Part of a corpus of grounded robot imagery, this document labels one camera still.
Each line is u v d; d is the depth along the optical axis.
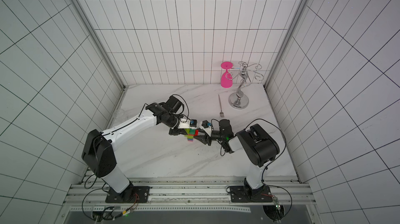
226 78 1.00
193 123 0.70
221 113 1.03
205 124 0.76
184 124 0.70
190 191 0.75
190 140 0.90
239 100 1.09
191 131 0.82
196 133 0.83
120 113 1.00
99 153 0.42
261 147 0.49
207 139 0.79
